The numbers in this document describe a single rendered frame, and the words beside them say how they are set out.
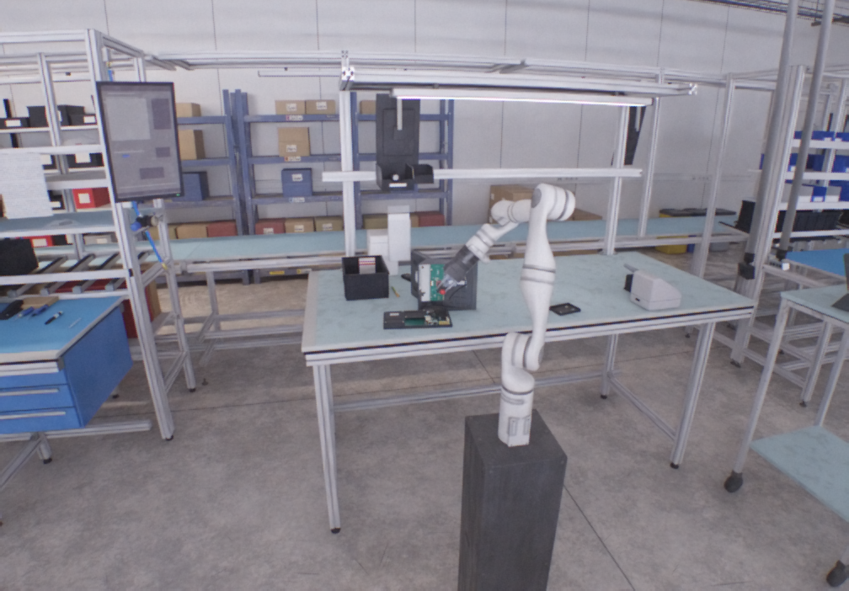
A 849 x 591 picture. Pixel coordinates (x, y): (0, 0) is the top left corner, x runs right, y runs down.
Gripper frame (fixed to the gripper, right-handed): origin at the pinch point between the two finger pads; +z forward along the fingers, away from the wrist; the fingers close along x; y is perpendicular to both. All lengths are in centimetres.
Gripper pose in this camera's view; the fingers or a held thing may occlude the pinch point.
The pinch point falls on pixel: (440, 290)
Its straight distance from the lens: 157.4
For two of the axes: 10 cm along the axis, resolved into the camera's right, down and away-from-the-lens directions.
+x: -7.3, -6.1, -3.0
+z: -6.6, 7.3, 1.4
